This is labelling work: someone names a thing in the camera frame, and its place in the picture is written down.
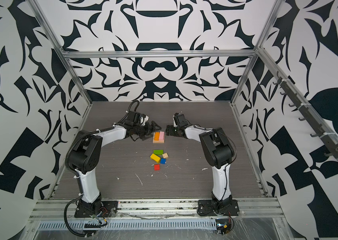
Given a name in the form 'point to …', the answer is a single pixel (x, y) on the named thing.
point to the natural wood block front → (159, 141)
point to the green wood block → (159, 152)
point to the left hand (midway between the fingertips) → (159, 128)
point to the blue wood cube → (163, 161)
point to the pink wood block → (162, 135)
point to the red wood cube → (157, 167)
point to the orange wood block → (156, 136)
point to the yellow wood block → (155, 157)
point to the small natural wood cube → (165, 155)
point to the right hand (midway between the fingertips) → (170, 129)
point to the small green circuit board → (222, 222)
